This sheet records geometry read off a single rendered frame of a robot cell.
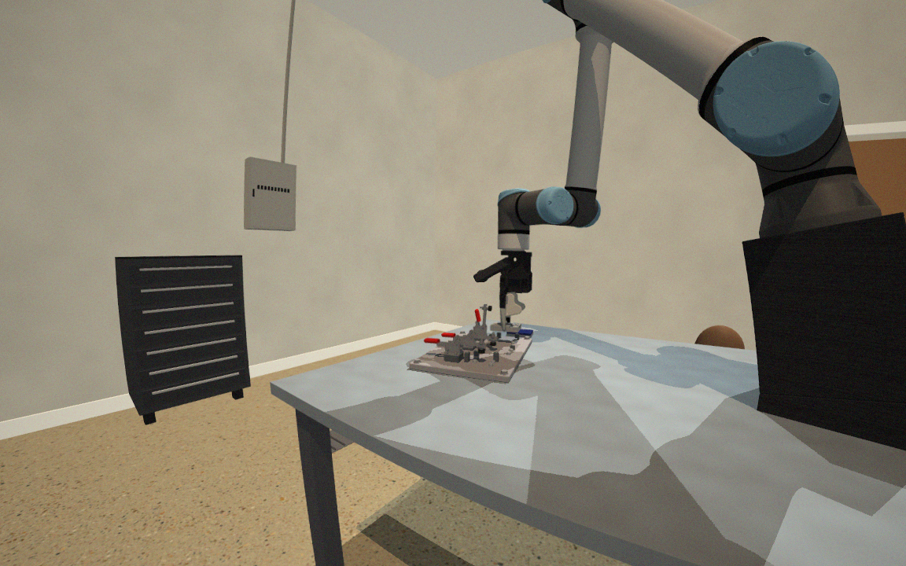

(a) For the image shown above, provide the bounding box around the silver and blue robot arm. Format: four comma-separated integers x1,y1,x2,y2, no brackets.
498,0,882,251

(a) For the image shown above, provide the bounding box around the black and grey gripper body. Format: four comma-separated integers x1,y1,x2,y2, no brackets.
499,251,532,293

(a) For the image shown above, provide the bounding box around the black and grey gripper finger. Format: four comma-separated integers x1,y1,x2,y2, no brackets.
506,292,525,322
499,280,521,330

